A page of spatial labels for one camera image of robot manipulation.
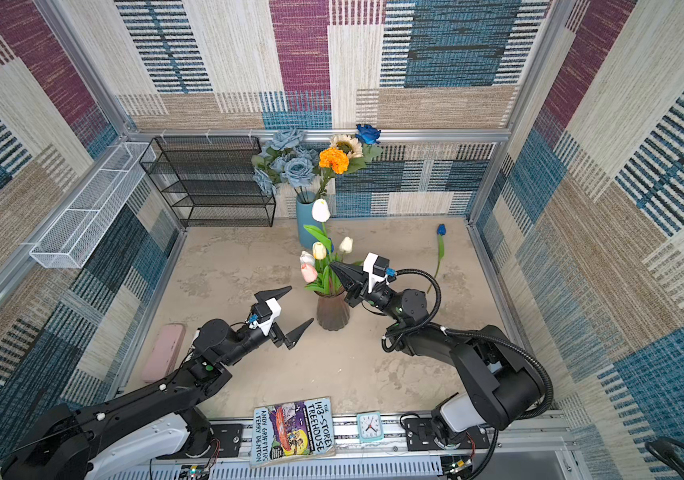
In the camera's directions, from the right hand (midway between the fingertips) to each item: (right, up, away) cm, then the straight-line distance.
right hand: (330, 265), depth 70 cm
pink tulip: (-5, -2, -1) cm, 5 cm away
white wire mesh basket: (-60, +6, +1) cm, 61 cm away
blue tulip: (+40, +11, +45) cm, 61 cm away
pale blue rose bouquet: (-15, +30, +20) cm, 39 cm away
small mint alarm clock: (+9, -40, +4) cm, 41 cm away
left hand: (-7, -8, +1) cm, 11 cm away
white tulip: (-6, +2, +4) cm, 8 cm away
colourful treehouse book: (-9, -40, +3) cm, 41 cm away
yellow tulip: (-3, +3, +1) cm, 5 cm away
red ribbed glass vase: (0, -16, +26) cm, 31 cm away
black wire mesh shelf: (-46, +28, +40) cm, 67 cm away
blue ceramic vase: (-10, +14, +30) cm, 35 cm away
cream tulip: (+4, +5, +10) cm, 12 cm away
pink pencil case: (-48, -26, +17) cm, 57 cm away
